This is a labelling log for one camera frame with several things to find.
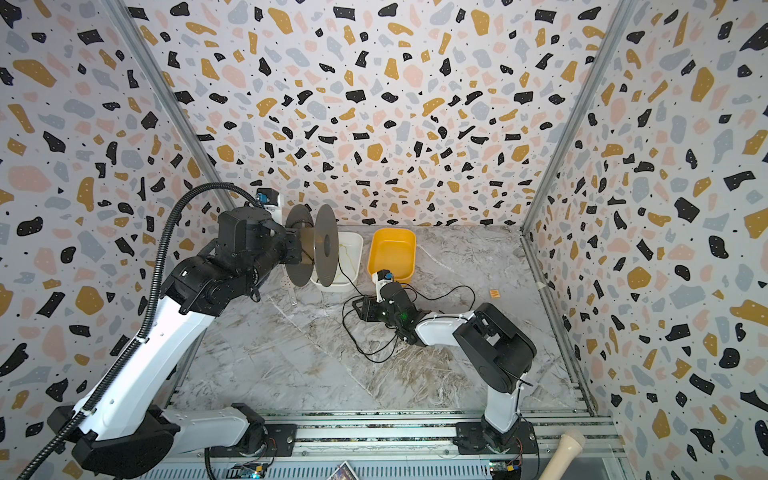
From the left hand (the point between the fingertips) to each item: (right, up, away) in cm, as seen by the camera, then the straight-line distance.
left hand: (293, 225), depth 64 cm
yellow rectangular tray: (+20, -5, +49) cm, 54 cm away
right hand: (+8, -19, +23) cm, 31 cm away
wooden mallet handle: (+63, -52, +8) cm, 82 cm away
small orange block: (+55, -20, +39) cm, 70 cm away
